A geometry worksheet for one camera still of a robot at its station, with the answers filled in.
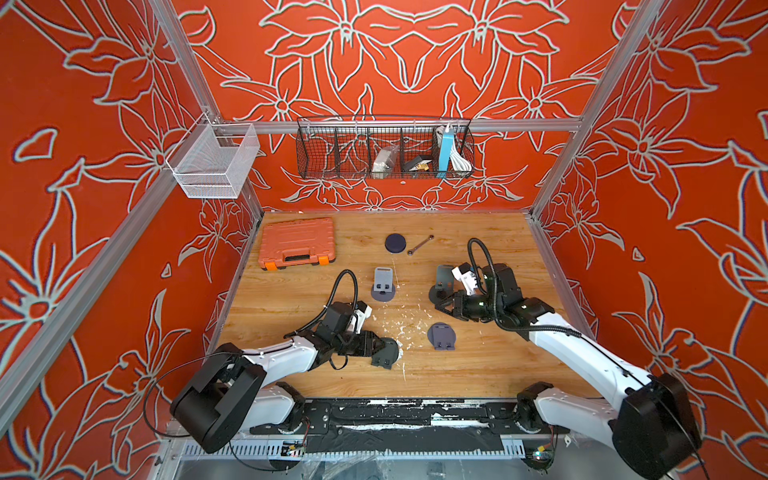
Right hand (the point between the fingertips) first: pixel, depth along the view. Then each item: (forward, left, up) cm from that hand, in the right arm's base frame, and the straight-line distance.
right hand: (432, 307), depth 76 cm
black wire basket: (+49, +13, +17) cm, 54 cm away
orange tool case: (+29, +48, -9) cm, 57 cm away
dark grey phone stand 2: (-8, +12, -14) cm, 20 cm away
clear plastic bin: (+41, +68, +17) cm, 81 cm away
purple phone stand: (+11, +13, -10) cm, 20 cm away
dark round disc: (+35, +9, -15) cm, 39 cm away
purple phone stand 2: (-2, -5, -15) cm, 16 cm away
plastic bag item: (+40, +14, +17) cm, 45 cm away
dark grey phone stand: (+13, -6, -10) cm, 18 cm away
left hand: (-5, +13, -13) cm, 19 cm away
